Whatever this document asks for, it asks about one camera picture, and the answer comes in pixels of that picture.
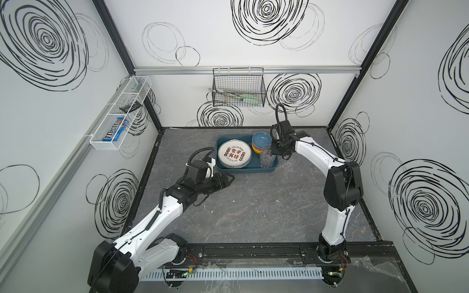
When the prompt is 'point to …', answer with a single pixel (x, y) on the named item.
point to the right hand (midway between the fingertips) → (272, 149)
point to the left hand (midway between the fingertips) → (231, 180)
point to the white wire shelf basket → (135, 89)
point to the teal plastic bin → (253, 165)
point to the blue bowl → (259, 139)
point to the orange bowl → (255, 148)
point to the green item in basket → (252, 100)
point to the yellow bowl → (257, 151)
